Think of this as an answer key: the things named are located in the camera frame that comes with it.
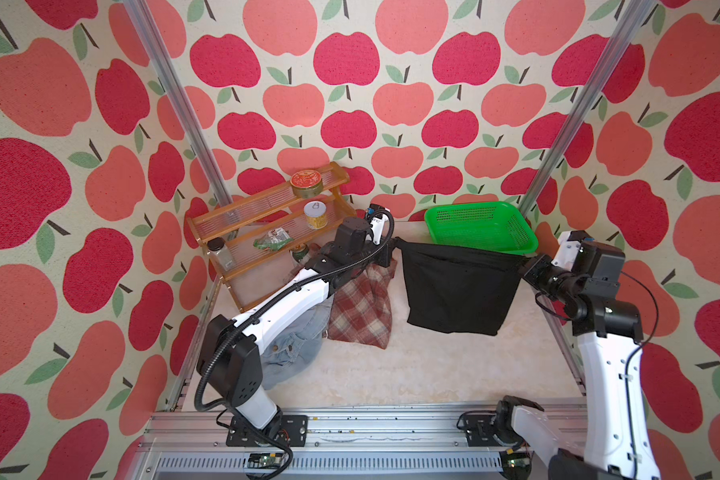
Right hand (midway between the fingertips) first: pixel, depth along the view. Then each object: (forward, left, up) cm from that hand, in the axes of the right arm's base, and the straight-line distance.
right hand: (524, 266), depth 69 cm
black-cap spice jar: (+3, +79, -6) cm, 80 cm away
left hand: (+6, +28, -2) cm, 29 cm away
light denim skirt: (-15, +56, -27) cm, 64 cm away
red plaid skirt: (0, +39, -27) cm, 48 cm away
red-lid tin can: (+25, +58, +2) cm, 63 cm away
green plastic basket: (+45, -10, -30) cm, 55 cm away
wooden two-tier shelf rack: (+8, +73, -3) cm, 74 cm away
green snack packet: (+11, +66, -9) cm, 68 cm away
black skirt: (0, +12, -12) cm, 17 cm away
